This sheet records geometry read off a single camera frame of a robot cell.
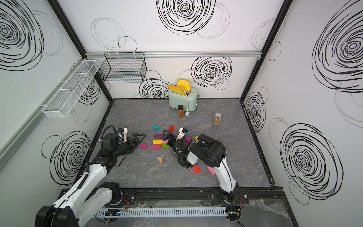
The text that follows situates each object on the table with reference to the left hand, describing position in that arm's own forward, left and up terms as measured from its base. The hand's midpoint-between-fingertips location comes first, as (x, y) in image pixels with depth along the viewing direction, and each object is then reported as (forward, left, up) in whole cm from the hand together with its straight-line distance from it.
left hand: (142, 139), depth 81 cm
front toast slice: (+36, -19, +7) cm, 41 cm away
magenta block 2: (+5, -27, -8) cm, 29 cm away
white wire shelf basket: (+10, +39, +20) cm, 45 cm away
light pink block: (0, -13, -3) cm, 14 cm away
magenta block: (+3, -6, -15) cm, 16 cm away
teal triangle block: (+17, -4, -13) cm, 21 cm away
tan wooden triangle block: (-7, -11, -12) cm, 17 cm away
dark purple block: (+10, -5, -13) cm, 18 cm away
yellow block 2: (+9, -33, -12) cm, 36 cm away
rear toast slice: (+42, -24, +7) cm, 49 cm away
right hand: (+7, -12, -7) cm, 16 cm away
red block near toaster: (+17, -15, -15) cm, 27 cm away
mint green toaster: (+35, -17, -2) cm, 39 cm away
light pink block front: (-12, -41, -12) cm, 45 cm away
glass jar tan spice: (+19, -47, -4) cm, 51 cm away
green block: (0, -13, -8) cm, 15 cm away
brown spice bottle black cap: (+27, -22, -6) cm, 35 cm away
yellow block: (+5, -6, -13) cm, 15 cm away
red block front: (-12, -32, -12) cm, 36 cm away
